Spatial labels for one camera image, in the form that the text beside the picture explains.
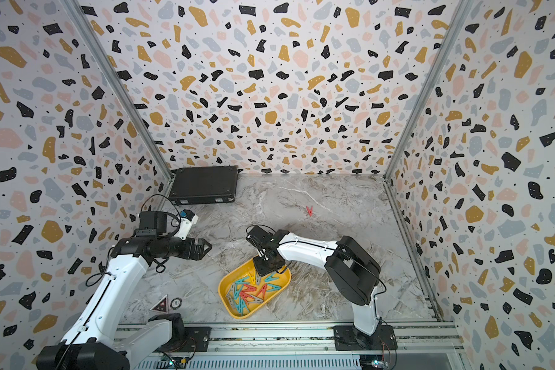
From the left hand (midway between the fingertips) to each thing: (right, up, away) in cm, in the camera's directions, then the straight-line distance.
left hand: (200, 243), depth 79 cm
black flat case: (-12, +22, +34) cm, 42 cm away
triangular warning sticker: (-14, -22, +2) cm, 27 cm away
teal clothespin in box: (+13, -16, +6) cm, 21 cm away
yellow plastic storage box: (+10, -19, +2) cm, 22 cm away
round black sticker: (-10, -22, +2) cm, 24 cm away
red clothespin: (+40, +9, +28) cm, 50 cm away
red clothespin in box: (+15, -19, +3) cm, 24 cm away
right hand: (+20, -12, +7) cm, 24 cm away
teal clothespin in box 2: (+24, -18, +6) cm, 30 cm away
